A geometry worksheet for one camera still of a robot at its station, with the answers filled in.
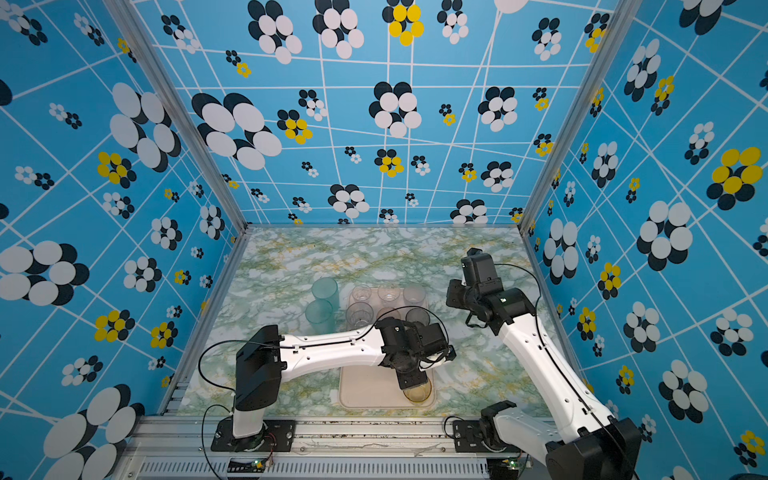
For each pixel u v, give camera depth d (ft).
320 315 3.05
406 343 1.84
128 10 2.26
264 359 1.67
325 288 3.20
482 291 1.83
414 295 3.14
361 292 3.18
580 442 1.20
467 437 2.38
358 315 3.00
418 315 2.96
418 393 2.61
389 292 3.31
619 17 2.24
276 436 2.40
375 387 2.64
